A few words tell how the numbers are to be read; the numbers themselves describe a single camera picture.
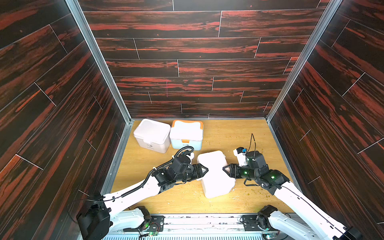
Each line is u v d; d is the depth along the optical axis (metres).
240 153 0.69
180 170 0.59
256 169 0.57
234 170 0.66
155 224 0.73
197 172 0.66
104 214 0.40
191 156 0.73
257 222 0.73
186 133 0.93
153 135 0.94
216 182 0.75
